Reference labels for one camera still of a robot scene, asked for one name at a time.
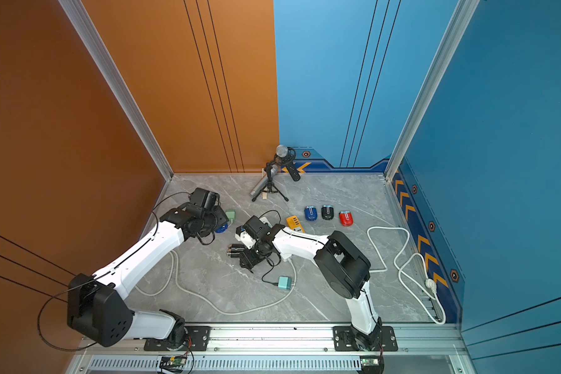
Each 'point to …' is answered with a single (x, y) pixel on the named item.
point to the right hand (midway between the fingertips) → (247, 260)
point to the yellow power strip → (294, 222)
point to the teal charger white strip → (284, 283)
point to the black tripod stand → (270, 187)
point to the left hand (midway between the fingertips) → (224, 215)
